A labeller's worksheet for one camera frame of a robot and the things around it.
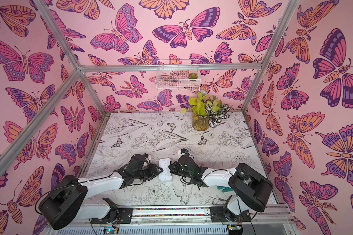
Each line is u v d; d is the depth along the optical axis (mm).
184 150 811
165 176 833
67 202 422
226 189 813
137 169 697
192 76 925
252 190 433
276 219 735
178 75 956
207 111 862
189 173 660
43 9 689
